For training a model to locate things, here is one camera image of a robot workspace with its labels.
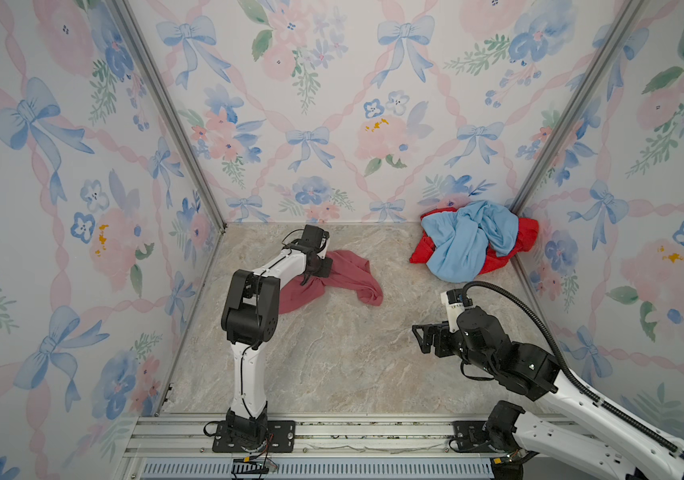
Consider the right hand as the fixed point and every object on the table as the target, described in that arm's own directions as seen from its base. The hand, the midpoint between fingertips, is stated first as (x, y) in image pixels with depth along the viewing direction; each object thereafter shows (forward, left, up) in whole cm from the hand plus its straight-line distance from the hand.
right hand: (425, 325), depth 74 cm
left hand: (+29, +28, -13) cm, 42 cm away
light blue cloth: (+38, -21, -10) cm, 45 cm away
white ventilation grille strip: (-28, +24, -18) cm, 41 cm away
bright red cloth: (+38, -43, -10) cm, 58 cm away
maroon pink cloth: (+26, +20, -13) cm, 35 cm away
